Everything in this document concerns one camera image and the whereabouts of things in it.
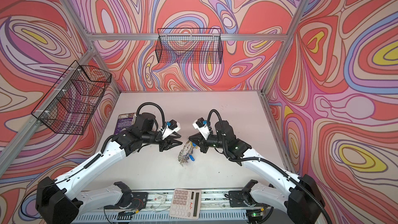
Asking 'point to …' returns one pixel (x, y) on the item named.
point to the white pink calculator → (185, 203)
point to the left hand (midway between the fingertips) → (182, 138)
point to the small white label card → (160, 198)
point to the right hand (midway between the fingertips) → (192, 141)
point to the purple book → (124, 121)
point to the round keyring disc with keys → (186, 152)
